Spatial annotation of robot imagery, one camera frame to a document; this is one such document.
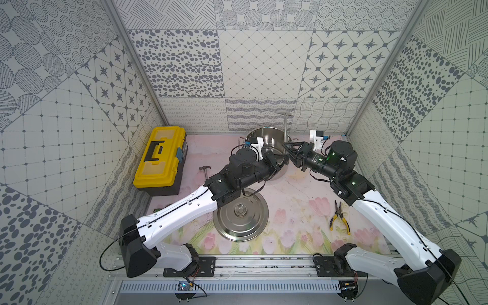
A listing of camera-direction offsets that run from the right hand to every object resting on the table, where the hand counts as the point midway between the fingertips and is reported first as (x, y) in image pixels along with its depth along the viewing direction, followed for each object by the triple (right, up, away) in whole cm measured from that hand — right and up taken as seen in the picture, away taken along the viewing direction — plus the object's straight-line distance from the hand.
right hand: (281, 148), depth 65 cm
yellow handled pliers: (+30, -30, +22) cm, 48 cm away
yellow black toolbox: (-52, -10, +17) cm, 55 cm away
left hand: (+2, -1, -6) cm, 6 cm away
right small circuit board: (+27, -53, +7) cm, 60 cm away
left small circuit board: (-36, -53, +6) cm, 64 cm away
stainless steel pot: (+2, +5, +34) cm, 34 cm away
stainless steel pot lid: (-15, -33, +22) cm, 42 cm away
